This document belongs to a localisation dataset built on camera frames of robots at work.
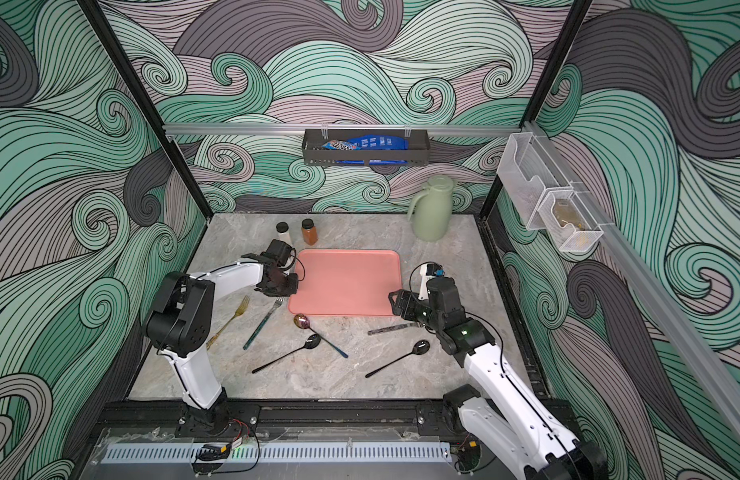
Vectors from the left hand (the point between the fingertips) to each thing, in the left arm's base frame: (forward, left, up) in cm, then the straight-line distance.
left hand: (293, 287), depth 97 cm
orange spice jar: (+21, -3, +5) cm, 22 cm away
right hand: (-11, -35, +14) cm, 39 cm away
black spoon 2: (-19, -40, -1) cm, 45 cm away
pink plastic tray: (+4, -17, -2) cm, 18 cm away
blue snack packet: (+33, -24, +34) cm, 53 cm away
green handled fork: (-12, +8, -1) cm, 14 cm away
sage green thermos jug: (+24, -47, +13) cm, 54 cm away
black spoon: (-18, -8, 0) cm, 20 cm away
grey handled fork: (-15, -25, -1) cm, 29 cm away
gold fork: (-8, +16, 0) cm, 18 cm away
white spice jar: (+18, +6, +5) cm, 20 cm away
